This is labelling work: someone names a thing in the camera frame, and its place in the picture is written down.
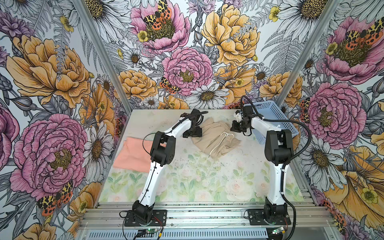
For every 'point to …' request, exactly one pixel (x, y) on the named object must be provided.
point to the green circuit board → (152, 230)
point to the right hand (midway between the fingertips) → (232, 132)
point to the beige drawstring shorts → (217, 140)
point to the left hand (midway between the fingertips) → (193, 139)
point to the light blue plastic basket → (270, 110)
